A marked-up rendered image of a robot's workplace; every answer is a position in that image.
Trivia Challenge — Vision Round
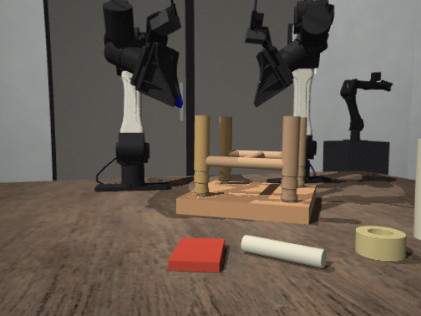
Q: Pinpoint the off-white cylinder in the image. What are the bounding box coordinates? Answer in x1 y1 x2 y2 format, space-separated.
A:
241 235 327 269

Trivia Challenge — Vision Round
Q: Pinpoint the white glue bottle with red cap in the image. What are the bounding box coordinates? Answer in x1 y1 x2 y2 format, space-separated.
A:
413 140 421 240

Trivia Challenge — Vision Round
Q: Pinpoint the red flat block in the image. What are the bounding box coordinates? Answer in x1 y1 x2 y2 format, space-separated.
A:
168 237 225 273

